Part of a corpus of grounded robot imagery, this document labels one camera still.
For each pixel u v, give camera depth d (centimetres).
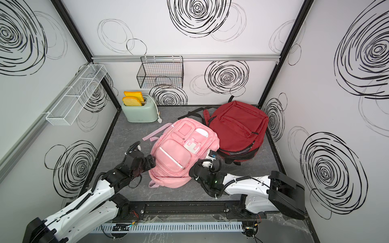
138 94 98
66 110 72
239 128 96
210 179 61
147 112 102
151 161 74
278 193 41
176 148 90
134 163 61
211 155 69
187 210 75
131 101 96
